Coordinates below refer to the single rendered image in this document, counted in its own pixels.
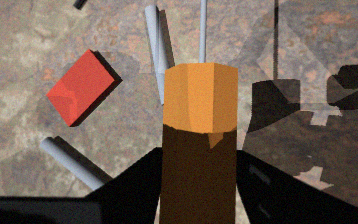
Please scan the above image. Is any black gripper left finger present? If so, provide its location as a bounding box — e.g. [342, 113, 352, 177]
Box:
[0, 147, 163, 224]

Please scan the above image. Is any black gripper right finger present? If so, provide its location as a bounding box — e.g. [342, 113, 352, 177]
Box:
[236, 150, 358, 224]

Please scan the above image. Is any red rectangular block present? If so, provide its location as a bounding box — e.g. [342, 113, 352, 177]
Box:
[46, 49, 119, 127]

